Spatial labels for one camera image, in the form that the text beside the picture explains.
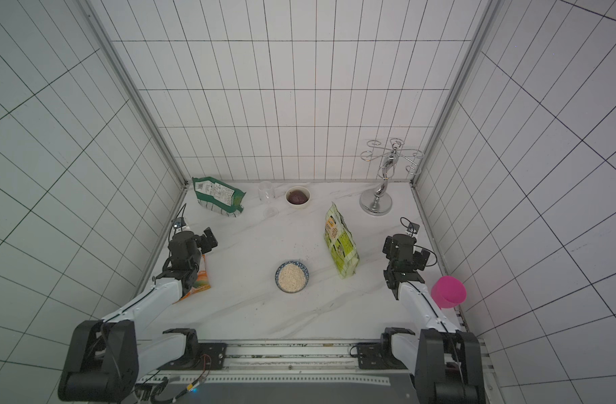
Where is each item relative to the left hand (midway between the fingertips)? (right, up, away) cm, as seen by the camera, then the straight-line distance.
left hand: (198, 236), depth 89 cm
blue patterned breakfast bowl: (+34, -13, -6) cm, 37 cm away
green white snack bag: (+3, +15, +12) cm, 19 cm away
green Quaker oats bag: (+51, -1, -5) cm, 51 cm away
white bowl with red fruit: (+36, +15, +18) cm, 42 cm away
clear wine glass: (+23, +17, +9) cm, 30 cm away
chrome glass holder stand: (+72, +12, +21) cm, 76 cm away
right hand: (+73, 0, -2) cm, 73 cm away
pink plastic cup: (+81, -13, -18) cm, 84 cm away
